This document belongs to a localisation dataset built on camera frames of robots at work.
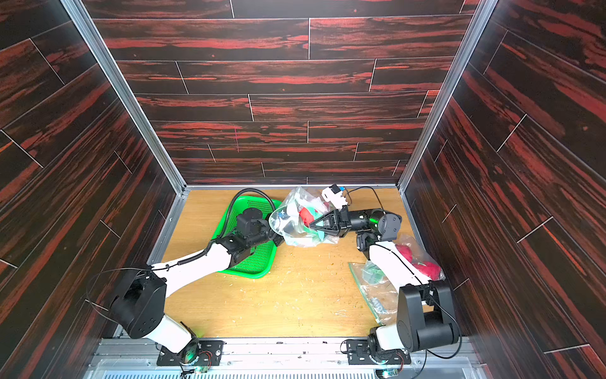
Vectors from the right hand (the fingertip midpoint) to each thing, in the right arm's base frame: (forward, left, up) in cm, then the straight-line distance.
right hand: (314, 226), depth 62 cm
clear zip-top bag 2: (-4, -25, -34) cm, 42 cm away
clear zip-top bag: (+7, +5, -2) cm, 9 cm away
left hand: (+13, +7, -15) cm, 20 cm away
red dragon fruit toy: (+4, +2, -2) cm, 5 cm away
